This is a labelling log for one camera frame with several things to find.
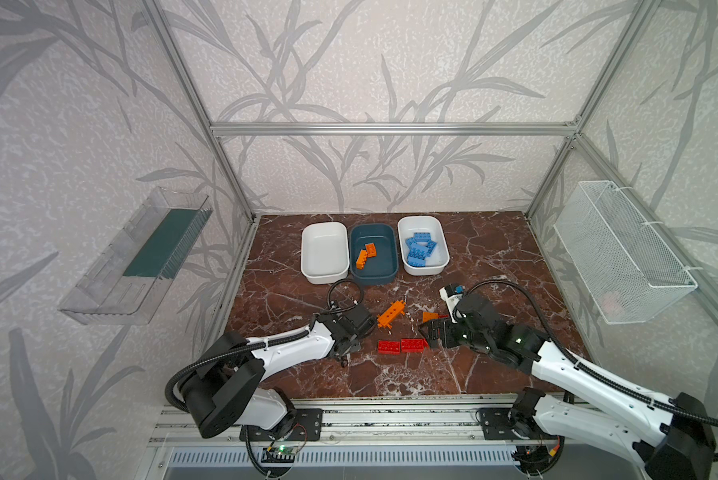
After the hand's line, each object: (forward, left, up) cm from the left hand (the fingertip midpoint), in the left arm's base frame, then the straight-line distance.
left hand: (352, 335), depth 88 cm
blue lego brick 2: (+33, -20, +2) cm, 39 cm away
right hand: (+1, -22, +12) cm, 25 cm away
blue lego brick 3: (+28, -22, 0) cm, 36 cm away
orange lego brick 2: (+6, -23, 0) cm, 24 cm away
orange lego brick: (+27, -2, +1) cm, 27 cm away
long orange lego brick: (+8, -13, 0) cm, 15 cm away
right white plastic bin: (+26, -28, 0) cm, 38 cm away
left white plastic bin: (+31, +12, -1) cm, 33 cm away
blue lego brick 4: (+30, -22, +2) cm, 37 cm away
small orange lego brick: (+32, -5, -1) cm, 32 cm away
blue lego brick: (+39, -24, 0) cm, 46 cm away
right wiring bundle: (-29, -46, -1) cm, 55 cm away
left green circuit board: (-29, +16, -2) cm, 33 cm away
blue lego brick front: (+33, -27, 0) cm, 43 cm away
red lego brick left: (-3, -11, -1) cm, 12 cm away
